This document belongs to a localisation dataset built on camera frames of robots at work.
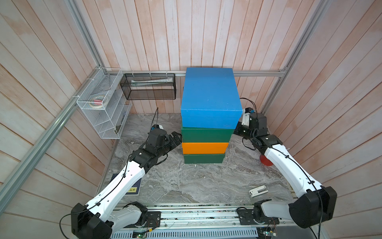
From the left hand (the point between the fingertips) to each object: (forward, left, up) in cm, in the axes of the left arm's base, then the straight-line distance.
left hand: (178, 141), depth 76 cm
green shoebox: (+1, -15, -20) cm, 25 cm away
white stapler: (-19, -44, -21) cm, 52 cm away
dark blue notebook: (-18, +24, -22) cm, 37 cm away
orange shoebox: (-1, -14, -5) cm, 15 cm away
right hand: (+10, -27, +3) cm, 29 cm away
